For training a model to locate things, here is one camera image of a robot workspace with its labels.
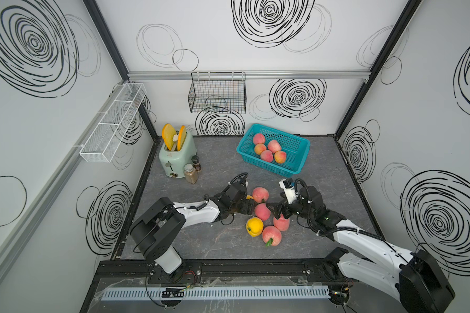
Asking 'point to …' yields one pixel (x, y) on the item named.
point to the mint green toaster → (173, 162)
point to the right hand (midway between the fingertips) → (275, 200)
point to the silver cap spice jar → (190, 173)
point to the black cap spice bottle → (196, 163)
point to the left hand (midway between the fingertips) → (247, 202)
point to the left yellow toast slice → (168, 134)
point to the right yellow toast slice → (181, 137)
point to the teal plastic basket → (296, 149)
